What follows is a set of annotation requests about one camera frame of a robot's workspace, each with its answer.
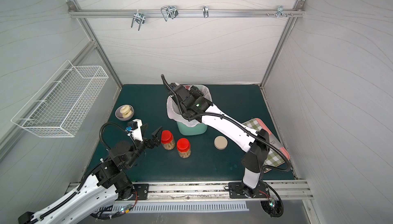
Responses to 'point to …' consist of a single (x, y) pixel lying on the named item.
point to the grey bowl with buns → (124, 112)
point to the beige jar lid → (220, 142)
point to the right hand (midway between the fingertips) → (194, 92)
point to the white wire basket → (60, 107)
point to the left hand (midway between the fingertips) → (155, 127)
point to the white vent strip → (179, 206)
